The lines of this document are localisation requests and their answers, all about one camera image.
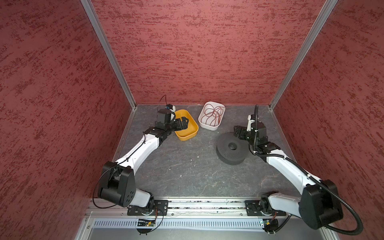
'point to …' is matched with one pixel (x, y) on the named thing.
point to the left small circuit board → (145, 223)
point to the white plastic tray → (207, 126)
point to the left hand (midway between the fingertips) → (183, 124)
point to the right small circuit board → (270, 225)
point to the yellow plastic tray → (192, 128)
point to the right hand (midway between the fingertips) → (239, 130)
